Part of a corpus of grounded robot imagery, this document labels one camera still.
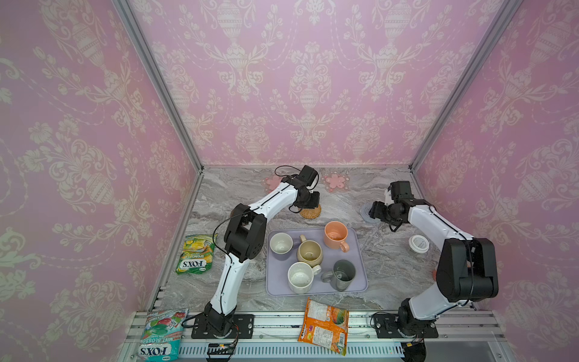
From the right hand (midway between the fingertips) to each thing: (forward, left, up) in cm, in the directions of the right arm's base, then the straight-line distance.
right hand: (377, 213), depth 93 cm
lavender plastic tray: (-17, +42, -6) cm, 46 cm away
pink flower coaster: (+26, +12, -9) cm, 30 cm away
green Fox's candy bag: (-12, +73, -5) cm, 75 cm away
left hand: (+6, +25, -1) cm, 26 cm away
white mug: (-22, +33, -7) cm, 40 cm away
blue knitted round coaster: (+5, +2, -7) cm, 9 cm away
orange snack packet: (-38, +26, -6) cm, 47 cm away
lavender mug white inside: (-9, +40, -4) cm, 41 cm away
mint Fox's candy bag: (-38, +78, -4) cm, 87 cm away
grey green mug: (-22, +18, -5) cm, 28 cm away
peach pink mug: (-5, +17, -7) cm, 19 cm away
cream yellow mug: (-12, +29, -7) cm, 32 cm away
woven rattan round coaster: (+7, +27, -8) cm, 29 cm away
